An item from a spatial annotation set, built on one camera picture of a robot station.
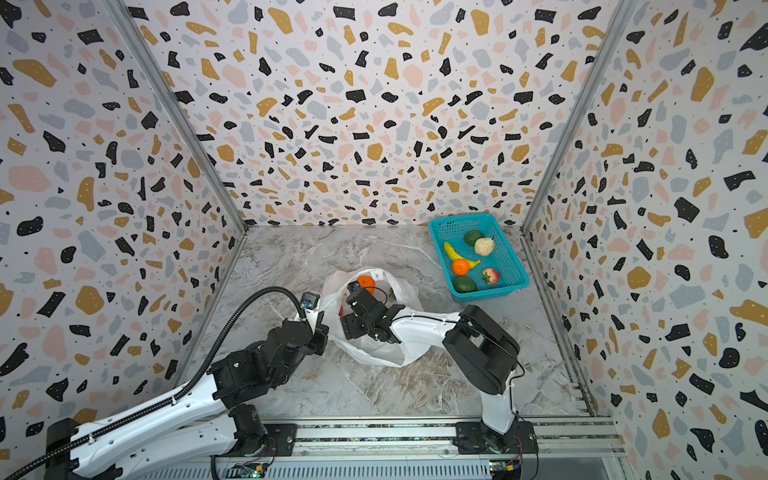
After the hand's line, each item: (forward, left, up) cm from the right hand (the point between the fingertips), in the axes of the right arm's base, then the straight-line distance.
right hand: (347, 315), depth 89 cm
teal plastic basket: (+16, -53, -2) cm, 56 cm away
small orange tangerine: (+21, -36, -3) cm, 42 cm away
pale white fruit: (+30, -46, -3) cm, 55 cm away
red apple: (+18, -47, -4) cm, 50 cm away
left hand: (-7, +3, +15) cm, 16 cm away
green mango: (+14, -37, -4) cm, 39 cm away
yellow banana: (+27, -35, -5) cm, 45 cm away
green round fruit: (+37, -42, -5) cm, 57 cm away
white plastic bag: (-5, 0, +16) cm, 17 cm away
